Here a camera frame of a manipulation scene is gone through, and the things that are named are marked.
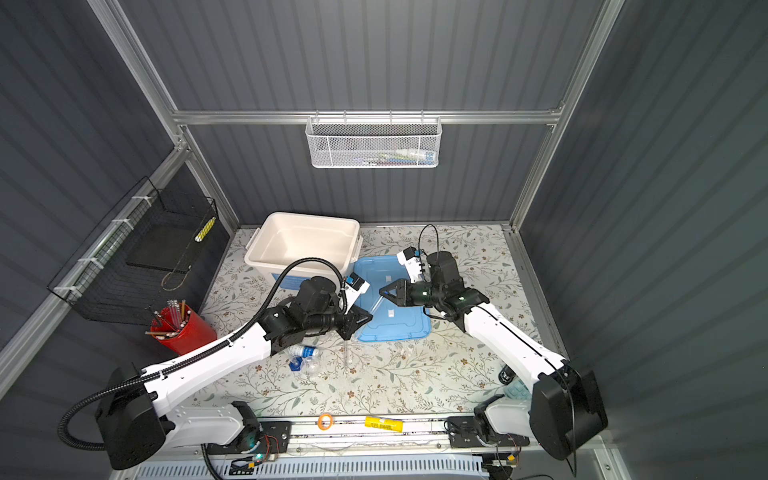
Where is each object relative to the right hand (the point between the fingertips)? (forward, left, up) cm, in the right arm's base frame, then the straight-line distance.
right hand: (385, 295), depth 76 cm
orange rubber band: (-25, +16, -21) cm, 37 cm away
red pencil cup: (-7, +54, -4) cm, 54 cm away
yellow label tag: (-26, -1, -19) cm, 32 cm away
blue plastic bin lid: (+3, -1, -21) cm, 21 cm away
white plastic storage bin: (+31, +38, -11) cm, 50 cm away
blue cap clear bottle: (-10, +24, -18) cm, 32 cm away
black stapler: (-15, -32, -17) cm, 40 cm away
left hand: (-4, +4, -3) cm, 6 cm away
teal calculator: (-18, -35, -20) cm, 44 cm away
